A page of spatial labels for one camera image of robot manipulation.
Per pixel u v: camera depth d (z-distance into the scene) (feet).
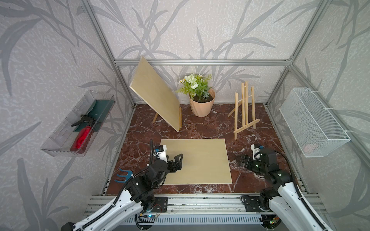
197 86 3.01
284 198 1.72
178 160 2.28
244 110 3.00
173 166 2.18
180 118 3.45
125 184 1.78
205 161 3.02
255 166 2.25
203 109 3.43
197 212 2.37
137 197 1.71
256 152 2.37
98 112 2.42
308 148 2.36
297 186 1.70
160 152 2.16
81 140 1.90
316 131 1.98
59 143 1.93
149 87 2.77
